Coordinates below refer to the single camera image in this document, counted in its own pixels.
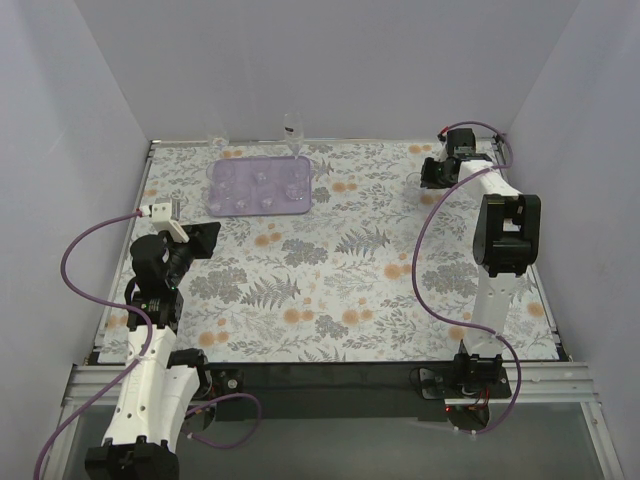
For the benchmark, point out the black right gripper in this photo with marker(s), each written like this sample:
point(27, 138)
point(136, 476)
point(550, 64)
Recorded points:
point(429, 173)

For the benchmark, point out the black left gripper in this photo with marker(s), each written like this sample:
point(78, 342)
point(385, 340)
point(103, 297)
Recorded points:
point(201, 240)

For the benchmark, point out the clear ribbed tumbler glass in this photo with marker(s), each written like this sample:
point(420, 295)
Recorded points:
point(221, 173)

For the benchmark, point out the clear stemmed wine glass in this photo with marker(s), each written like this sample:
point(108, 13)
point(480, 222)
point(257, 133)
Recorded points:
point(216, 135)

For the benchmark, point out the tall clear champagne flute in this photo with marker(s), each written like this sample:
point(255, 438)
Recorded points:
point(294, 134)

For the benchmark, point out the short clear tumbler glass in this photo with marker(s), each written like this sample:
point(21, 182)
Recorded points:
point(241, 196)

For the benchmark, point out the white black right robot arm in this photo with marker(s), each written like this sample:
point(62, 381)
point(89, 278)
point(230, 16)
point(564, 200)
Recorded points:
point(505, 244)

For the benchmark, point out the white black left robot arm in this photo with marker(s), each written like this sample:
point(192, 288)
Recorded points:
point(141, 439)

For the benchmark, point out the lilac plastic tray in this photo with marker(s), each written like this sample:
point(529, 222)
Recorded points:
point(258, 186)

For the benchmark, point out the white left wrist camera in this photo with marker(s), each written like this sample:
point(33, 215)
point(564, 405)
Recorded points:
point(165, 216)

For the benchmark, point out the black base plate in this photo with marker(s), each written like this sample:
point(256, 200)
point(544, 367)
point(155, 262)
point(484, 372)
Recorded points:
point(239, 405)

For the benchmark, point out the aluminium frame rail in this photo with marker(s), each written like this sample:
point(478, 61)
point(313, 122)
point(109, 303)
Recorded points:
point(538, 381)

